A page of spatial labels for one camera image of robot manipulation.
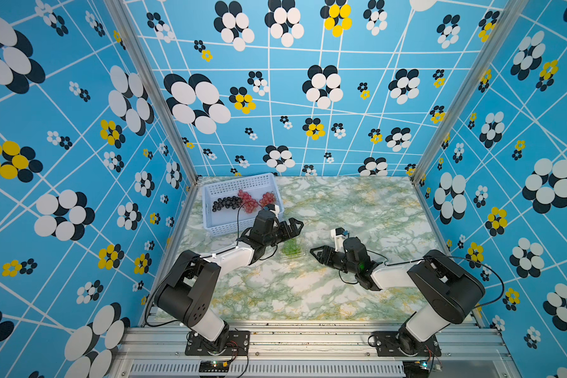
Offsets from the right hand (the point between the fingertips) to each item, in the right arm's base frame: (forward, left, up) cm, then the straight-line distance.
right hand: (316, 251), depth 88 cm
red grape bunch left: (+25, +29, -2) cm, 38 cm away
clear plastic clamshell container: (+7, +5, -4) cm, 10 cm away
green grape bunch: (+3, +9, -3) cm, 10 cm away
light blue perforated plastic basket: (+14, +38, -1) cm, 41 cm away
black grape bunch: (+24, +38, 0) cm, 45 cm away
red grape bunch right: (+28, +21, -1) cm, 35 cm away
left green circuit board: (-35, +33, -8) cm, 49 cm away
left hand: (+7, +6, +6) cm, 12 cm away
